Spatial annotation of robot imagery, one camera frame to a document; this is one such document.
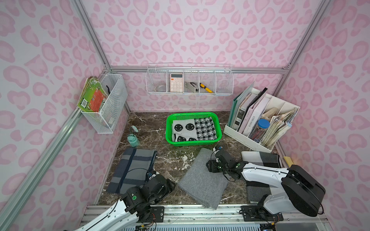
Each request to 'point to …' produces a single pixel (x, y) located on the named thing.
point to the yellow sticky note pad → (289, 160)
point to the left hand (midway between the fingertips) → (174, 186)
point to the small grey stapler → (192, 86)
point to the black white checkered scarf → (257, 191)
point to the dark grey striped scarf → (134, 165)
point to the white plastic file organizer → (281, 105)
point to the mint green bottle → (133, 140)
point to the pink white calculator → (176, 82)
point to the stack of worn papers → (278, 124)
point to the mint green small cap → (135, 128)
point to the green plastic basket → (186, 115)
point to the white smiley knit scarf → (196, 129)
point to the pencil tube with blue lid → (263, 125)
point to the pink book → (248, 112)
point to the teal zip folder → (237, 102)
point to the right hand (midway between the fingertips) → (209, 164)
